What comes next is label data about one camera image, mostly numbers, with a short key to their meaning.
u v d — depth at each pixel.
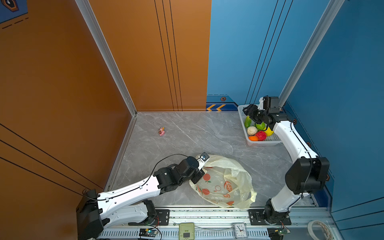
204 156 0.63
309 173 0.43
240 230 0.68
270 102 0.64
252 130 0.99
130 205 0.47
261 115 0.72
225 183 0.84
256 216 0.73
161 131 1.05
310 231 0.69
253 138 0.97
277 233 0.70
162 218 0.74
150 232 0.70
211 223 0.73
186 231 0.68
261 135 0.99
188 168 0.54
